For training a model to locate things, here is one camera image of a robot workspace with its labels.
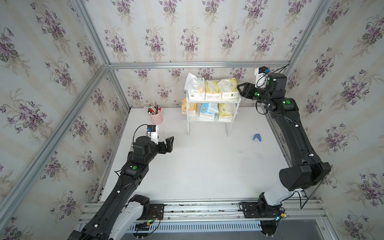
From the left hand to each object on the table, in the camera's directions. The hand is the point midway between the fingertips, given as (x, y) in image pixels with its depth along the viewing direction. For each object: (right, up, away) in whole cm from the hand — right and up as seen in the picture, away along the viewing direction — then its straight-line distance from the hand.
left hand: (167, 138), depth 76 cm
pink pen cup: (-13, +10, +31) cm, 35 cm away
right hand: (+38, +26, -3) cm, 46 cm away
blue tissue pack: (+23, +15, +14) cm, 31 cm away
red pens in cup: (-15, +17, +31) cm, 38 cm away
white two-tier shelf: (+12, +20, +2) cm, 23 cm away
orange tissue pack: (+13, +18, +18) cm, 28 cm away
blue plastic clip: (+58, -1, +25) cm, 63 cm away
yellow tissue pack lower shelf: (+31, +13, +15) cm, 37 cm away
